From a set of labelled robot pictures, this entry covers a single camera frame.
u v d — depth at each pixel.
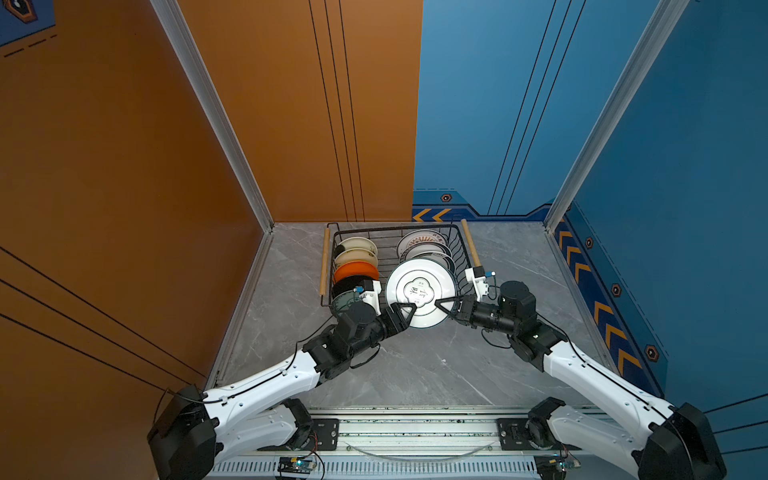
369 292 0.70
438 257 0.92
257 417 0.46
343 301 0.83
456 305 0.71
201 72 0.79
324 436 0.74
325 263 0.85
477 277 0.71
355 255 0.95
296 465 0.71
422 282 0.74
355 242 0.97
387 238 1.16
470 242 0.89
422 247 0.94
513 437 0.72
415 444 0.73
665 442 0.39
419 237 0.99
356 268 0.94
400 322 0.66
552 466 0.71
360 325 0.56
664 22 0.71
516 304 0.58
